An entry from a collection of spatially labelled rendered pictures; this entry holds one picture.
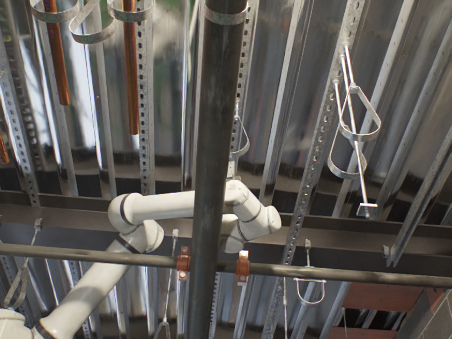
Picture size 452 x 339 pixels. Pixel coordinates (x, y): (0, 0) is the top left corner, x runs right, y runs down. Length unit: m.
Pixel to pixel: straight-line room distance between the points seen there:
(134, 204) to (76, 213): 1.03
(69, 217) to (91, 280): 0.88
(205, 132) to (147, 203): 0.66
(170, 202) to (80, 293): 0.54
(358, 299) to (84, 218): 1.74
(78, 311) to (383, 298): 2.08
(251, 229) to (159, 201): 0.34
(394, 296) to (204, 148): 2.44
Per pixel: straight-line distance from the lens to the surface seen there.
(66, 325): 2.29
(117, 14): 1.39
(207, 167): 1.54
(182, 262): 2.06
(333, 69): 1.98
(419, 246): 3.21
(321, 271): 2.12
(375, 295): 3.71
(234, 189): 1.79
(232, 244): 1.93
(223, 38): 1.27
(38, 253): 2.15
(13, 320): 2.25
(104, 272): 2.26
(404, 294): 3.74
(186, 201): 1.93
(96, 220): 3.06
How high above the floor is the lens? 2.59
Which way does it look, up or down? 43 degrees up
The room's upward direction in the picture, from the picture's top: 2 degrees clockwise
